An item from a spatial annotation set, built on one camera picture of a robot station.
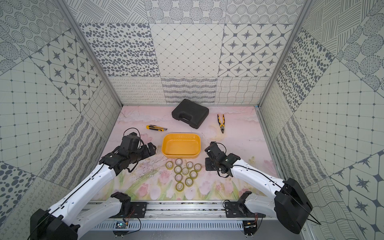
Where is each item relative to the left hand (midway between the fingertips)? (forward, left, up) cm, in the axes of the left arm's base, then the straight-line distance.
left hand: (149, 147), depth 81 cm
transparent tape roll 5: (-6, -15, -15) cm, 22 cm away
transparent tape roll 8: (-11, -16, -14) cm, 24 cm away
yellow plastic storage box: (+11, -15, -15) cm, 24 cm away
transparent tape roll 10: (-16, -17, -15) cm, 28 cm away
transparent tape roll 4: (-4, -27, -15) cm, 31 cm away
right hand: (-5, -34, -9) cm, 36 cm away
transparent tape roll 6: (-7, -19, -15) cm, 26 cm away
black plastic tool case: (+33, -21, -8) cm, 40 cm away
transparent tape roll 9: (-13, -22, -16) cm, 30 cm away
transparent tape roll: (-3, -9, -15) cm, 18 cm away
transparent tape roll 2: (-2, -15, -15) cm, 21 cm away
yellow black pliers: (+27, -45, -13) cm, 54 cm away
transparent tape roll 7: (-9, -25, -15) cm, 30 cm away
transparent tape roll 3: (-3, -22, -15) cm, 27 cm away
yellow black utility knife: (+23, +4, -12) cm, 26 cm away
